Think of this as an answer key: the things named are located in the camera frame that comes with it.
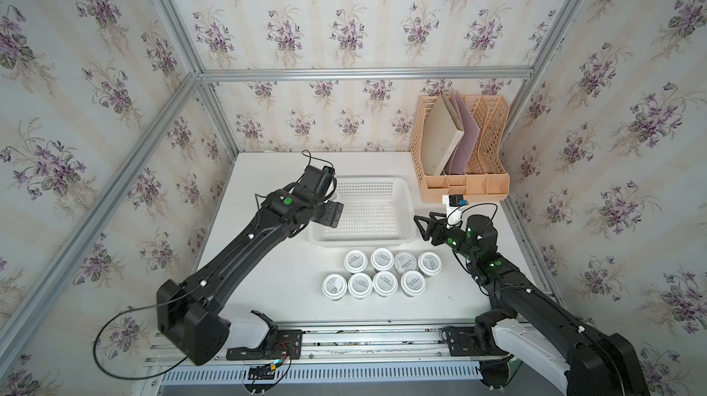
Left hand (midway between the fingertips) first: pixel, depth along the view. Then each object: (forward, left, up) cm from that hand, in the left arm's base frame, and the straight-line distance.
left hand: (330, 207), depth 79 cm
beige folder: (+31, -39, +2) cm, 50 cm away
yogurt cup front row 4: (-18, -24, -14) cm, 33 cm away
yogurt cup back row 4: (-12, -30, -13) cm, 35 cm away
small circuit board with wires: (-37, +17, -23) cm, 47 cm away
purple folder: (+24, -46, +7) cm, 52 cm away
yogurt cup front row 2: (-18, -9, -14) cm, 24 cm away
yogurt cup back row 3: (-11, -23, -15) cm, 29 cm away
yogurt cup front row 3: (-18, -16, -14) cm, 27 cm away
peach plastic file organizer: (+20, -57, -11) cm, 62 cm away
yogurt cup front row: (-18, -1, -13) cm, 23 cm away
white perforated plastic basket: (+11, -17, -20) cm, 28 cm away
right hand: (-1, -29, -3) cm, 29 cm away
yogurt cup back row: (-11, -8, -13) cm, 19 cm away
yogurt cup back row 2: (-10, -16, -13) cm, 23 cm away
